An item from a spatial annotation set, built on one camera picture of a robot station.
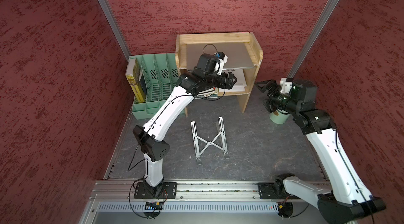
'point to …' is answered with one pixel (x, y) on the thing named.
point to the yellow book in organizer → (133, 73)
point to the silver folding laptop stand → (200, 144)
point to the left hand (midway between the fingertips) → (227, 80)
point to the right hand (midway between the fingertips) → (254, 93)
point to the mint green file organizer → (160, 72)
